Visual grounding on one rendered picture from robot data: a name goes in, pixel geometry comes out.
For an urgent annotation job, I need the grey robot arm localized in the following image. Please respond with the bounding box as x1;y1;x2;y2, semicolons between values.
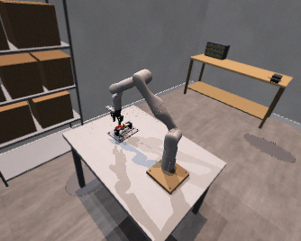
106;70;182;171

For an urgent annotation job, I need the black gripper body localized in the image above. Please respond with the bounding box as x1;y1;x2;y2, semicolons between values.
114;109;122;117

